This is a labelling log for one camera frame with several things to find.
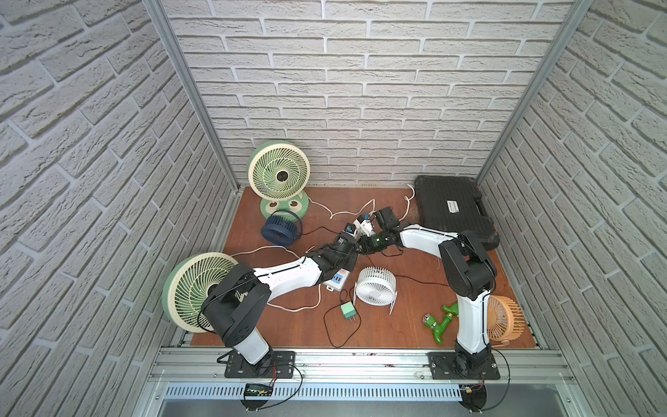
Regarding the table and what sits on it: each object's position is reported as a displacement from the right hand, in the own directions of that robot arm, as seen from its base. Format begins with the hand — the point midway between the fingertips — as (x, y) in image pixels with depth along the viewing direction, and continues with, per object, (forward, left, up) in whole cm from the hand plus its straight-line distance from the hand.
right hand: (356, 249), depth 95 cm
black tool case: (+16, -42, +4) cm, 45 cm away
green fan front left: (-18, +49, +17) cm, 55 cm away
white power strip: (-12, +7, 0) cm, 14 cm away
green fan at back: (+20, +27, +22) cm, 40 cm away
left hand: (0, +5, +5) cm, 7 cm away
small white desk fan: (-17, -5, +5) cm, 18 cm away
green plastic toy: (-27, -20, -1) cm, 34 cm away
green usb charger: (-22, +4, -2) cm, 23 cm away
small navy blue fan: (+5, +28, +8) cm, 30 cm away
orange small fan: (-31, -39, +8) cm, 50 cm away
